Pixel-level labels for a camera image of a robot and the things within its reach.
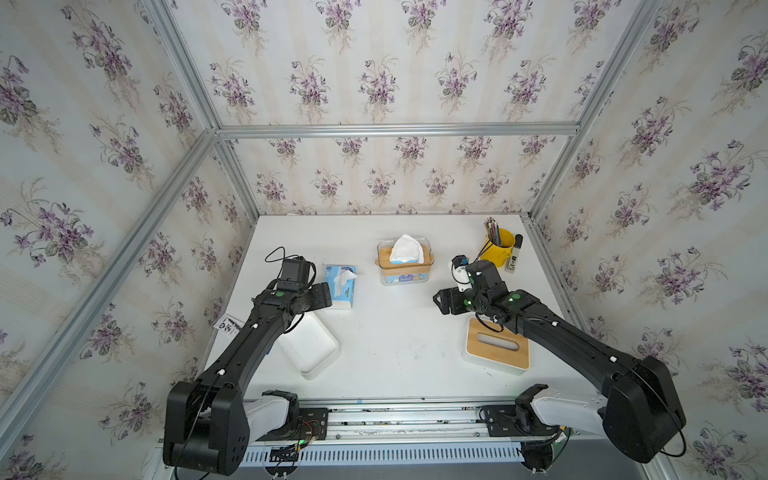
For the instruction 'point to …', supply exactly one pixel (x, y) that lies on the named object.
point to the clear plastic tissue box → (404, 280)
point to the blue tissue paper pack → (406, 250)
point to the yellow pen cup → (500, 255)
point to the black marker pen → (514, 255)
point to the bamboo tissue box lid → (388, 268)
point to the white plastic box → (310, 346)
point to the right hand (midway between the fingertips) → (448, 295)
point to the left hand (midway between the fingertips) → (320, 296)
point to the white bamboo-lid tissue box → (488, 343)
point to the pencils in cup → (492, 230)
